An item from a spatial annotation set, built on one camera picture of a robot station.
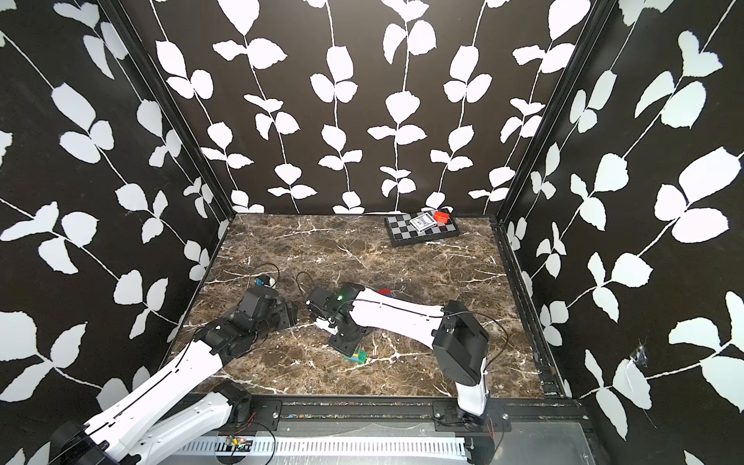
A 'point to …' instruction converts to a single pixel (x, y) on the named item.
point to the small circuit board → (233, 446)
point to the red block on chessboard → (440, 216)
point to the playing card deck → (422, 222)
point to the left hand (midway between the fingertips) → (291, 305)
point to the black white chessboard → (401, 232)
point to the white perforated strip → (328, 447)
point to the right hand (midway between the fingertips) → (346, 342)
